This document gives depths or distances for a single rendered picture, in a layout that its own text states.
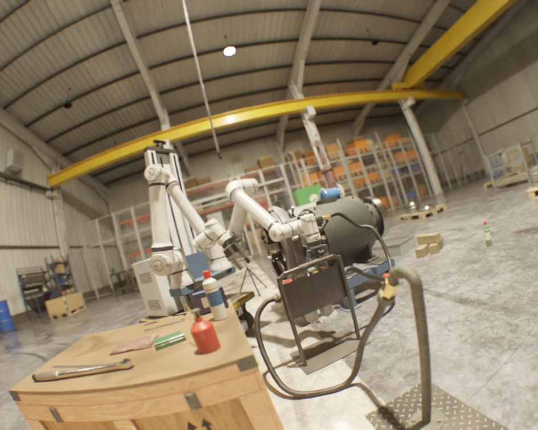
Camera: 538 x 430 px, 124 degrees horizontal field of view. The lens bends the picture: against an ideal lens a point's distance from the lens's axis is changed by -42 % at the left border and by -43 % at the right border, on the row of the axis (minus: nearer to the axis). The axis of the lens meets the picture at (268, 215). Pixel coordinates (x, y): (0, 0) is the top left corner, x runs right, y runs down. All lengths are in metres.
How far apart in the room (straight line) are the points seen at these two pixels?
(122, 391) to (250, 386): 0.39
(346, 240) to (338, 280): 0.74
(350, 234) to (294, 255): 0.56
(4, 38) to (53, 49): 1.92
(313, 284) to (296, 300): 0.13
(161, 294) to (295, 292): 1.18
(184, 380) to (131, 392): 0.18
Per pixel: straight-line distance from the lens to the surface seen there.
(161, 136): 10.40
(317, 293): 1.37
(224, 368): 0.74
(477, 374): 1.17
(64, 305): 8.00
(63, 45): 9.65
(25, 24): 9.47
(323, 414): 1.13
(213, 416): 0.86
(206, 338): 0.80
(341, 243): 2.08
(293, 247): 1.79
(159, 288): 2.10
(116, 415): 0.91
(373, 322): 0.90
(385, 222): 2.45
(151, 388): 0.80
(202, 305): 1.29
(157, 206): 1.68
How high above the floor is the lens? 0.79
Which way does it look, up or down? 4 degrees up
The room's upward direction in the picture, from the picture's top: 17 degrees counter-clockwise
